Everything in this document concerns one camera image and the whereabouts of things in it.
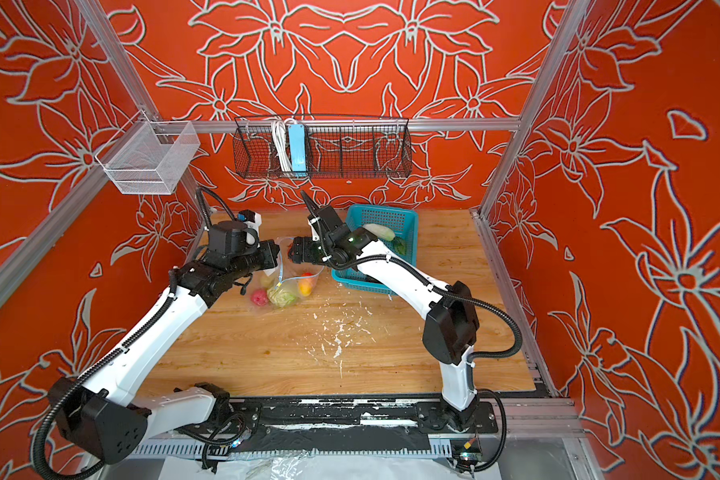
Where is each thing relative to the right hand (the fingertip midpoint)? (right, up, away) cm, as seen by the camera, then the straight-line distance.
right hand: (292, 253), depth 78 cm
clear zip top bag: (-2, -8, -1) cm, 8 cm away
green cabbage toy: (-6, -14, +9) cm, 18 cm away
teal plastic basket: (+35, +10, +31) cm, 48 cm away
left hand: (-3, +3, -2) cm, 5 cm away
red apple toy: (-13, -14, +12) cm, 22 cm away
